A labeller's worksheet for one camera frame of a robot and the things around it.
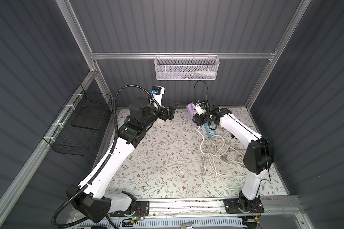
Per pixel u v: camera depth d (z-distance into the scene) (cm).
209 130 77
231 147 92
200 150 91
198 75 93
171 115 60
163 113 59
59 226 38
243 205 66
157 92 53
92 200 37
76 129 72
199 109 81
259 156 49
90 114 82
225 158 90
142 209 72
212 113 67
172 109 58
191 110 88
